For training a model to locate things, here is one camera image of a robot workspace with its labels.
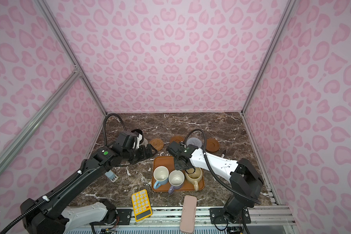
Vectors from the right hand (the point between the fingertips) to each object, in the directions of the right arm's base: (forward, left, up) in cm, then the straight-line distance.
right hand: (181, 166), depth 84 cm
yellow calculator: (-19, +20, -5) cm, 29 cm away
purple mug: (-6, +3, -6) cm, 8 cm away
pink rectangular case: (-24, -4, -4) cm, 25 cm away
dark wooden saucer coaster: (+23, +4, -7) cm, 24 cm away
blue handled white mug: (-4, +12, -4) cm, 13 cm away
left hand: (+1, +14, +13) cm, 19 cm away
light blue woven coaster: (+21, -9, -6) cm, 23 cm away
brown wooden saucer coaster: (+19, -21, -8) cm, 29 cm away
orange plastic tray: (+6, +8, -8) cm, 13 cm away
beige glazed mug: (-7, -7, +1) cm, 10 cm away
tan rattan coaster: (+18, +17, -6) cm, 26 cm away
